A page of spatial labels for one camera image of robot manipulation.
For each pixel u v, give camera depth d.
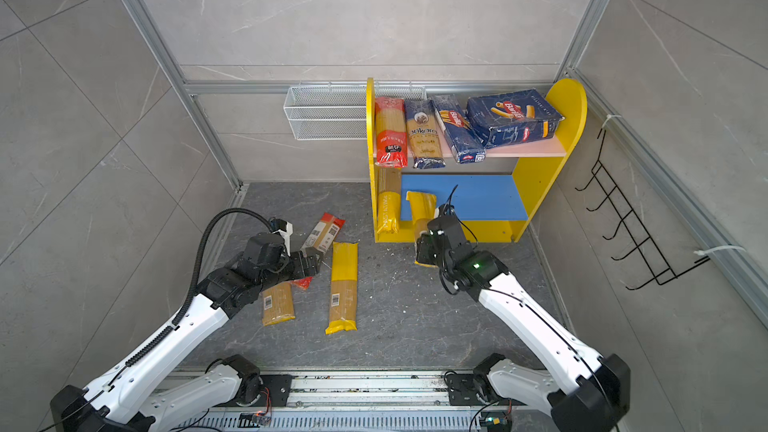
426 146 0.69
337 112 1.01
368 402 0.73
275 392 0.73
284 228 0.69
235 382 0.61
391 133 0.72
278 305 0.86
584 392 0.37
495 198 0.96
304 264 0.67
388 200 0.91
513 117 0.72
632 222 0.67
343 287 0.88
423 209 0.82
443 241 0.55
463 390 0.73
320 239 1.00
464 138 0.69
